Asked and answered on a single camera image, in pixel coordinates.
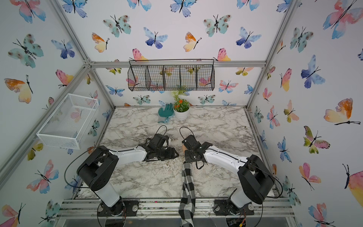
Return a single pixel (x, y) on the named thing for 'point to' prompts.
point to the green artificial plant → (180, 105)
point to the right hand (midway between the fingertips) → (190, 155)
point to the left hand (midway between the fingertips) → (177, 154)
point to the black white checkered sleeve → (186, 208)
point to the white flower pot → (181, 116)
